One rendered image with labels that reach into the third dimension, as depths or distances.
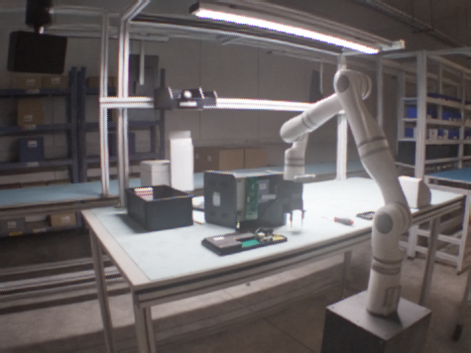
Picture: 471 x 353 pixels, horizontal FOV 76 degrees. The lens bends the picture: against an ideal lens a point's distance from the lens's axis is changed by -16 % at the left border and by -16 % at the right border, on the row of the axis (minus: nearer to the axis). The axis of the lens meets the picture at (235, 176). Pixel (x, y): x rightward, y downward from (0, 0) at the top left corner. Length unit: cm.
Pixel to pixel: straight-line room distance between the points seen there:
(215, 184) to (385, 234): 69
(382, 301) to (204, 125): 500
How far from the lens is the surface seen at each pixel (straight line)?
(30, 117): 464
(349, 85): 106
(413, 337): 114
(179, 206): 137
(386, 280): 104
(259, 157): 511
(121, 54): 175
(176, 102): 152
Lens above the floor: 139
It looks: 8 degrees down
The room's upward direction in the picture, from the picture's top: straight up
